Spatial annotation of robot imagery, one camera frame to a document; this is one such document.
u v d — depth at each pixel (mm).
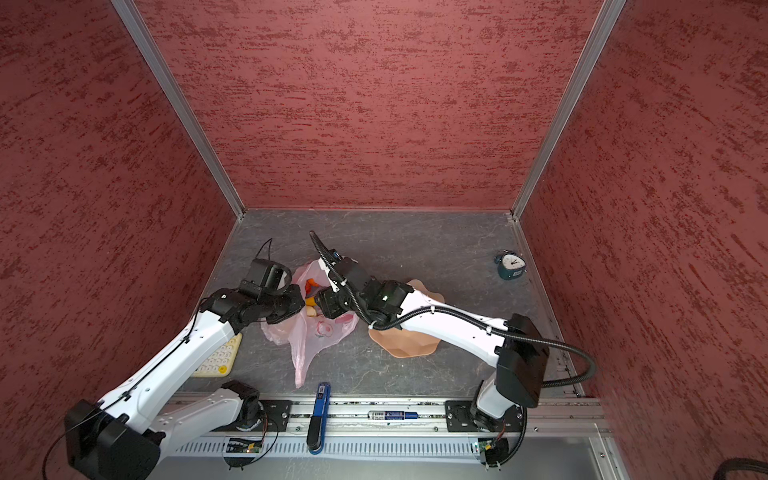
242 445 724
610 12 709
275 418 741
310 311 862
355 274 549
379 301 546
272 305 644
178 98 873
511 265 1003
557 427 727
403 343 851
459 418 740
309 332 746
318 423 725
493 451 706
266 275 603
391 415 738
